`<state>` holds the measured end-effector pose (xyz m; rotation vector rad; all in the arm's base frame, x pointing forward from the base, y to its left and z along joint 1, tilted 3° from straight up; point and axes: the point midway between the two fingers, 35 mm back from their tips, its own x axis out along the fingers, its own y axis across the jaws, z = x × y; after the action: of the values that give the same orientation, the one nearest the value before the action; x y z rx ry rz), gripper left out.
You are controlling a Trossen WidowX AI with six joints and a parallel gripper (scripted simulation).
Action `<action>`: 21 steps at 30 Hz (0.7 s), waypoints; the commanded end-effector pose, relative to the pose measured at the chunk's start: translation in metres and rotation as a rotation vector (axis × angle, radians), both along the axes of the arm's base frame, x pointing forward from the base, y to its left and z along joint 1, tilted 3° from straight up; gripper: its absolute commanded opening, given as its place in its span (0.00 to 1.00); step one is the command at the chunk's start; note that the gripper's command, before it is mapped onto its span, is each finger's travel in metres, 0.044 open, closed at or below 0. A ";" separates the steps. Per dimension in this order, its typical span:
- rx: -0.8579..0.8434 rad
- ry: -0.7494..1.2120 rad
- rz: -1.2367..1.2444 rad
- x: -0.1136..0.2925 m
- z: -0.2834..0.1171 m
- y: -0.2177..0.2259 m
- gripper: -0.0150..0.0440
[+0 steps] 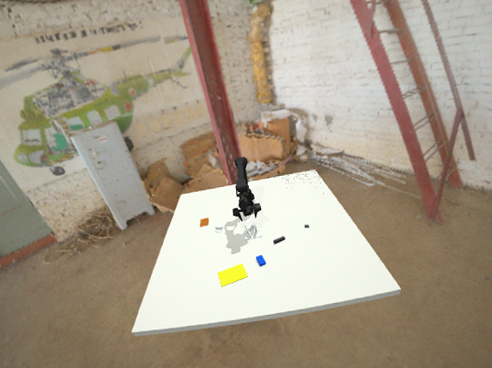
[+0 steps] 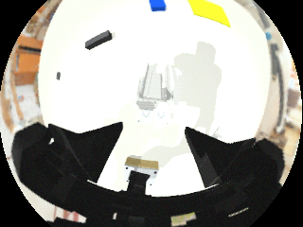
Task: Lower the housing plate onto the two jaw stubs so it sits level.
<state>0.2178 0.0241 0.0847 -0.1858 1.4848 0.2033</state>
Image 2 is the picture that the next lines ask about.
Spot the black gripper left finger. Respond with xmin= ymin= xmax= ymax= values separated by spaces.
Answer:
xmin=46 ymin=121 xmax=124 ymax=184

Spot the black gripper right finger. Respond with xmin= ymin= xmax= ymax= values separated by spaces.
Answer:
xmin=185 ymin=126 xmax=257 ymax=188

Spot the small blue block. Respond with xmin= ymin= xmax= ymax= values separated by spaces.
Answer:
xmin=149 ymin=0 xmax=167 ymax=12

